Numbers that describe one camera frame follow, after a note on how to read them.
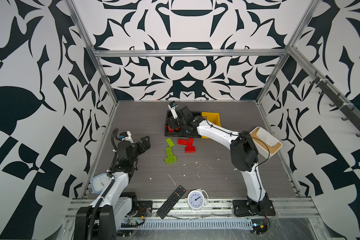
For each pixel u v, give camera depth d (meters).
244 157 0.54
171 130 1.00
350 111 0.55
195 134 0.68
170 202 0.75
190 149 0.94
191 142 0.98
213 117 1.07
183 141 0.96
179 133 0.98
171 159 0.89
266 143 0.92
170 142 0.97
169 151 0.92
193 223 0.71
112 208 0.43
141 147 0.76
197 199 0.75
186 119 0.71
